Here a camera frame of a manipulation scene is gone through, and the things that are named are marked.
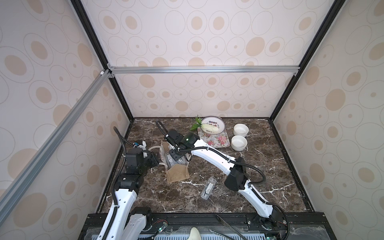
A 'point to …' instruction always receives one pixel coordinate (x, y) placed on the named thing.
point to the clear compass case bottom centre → (208, 188)
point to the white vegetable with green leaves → (206, 127)
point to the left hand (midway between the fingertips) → (160, 152)
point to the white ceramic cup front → (238, 142)
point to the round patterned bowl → (215, 120)
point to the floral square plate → (220, 140)
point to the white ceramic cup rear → (240, 129)
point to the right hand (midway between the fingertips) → (181, 150)
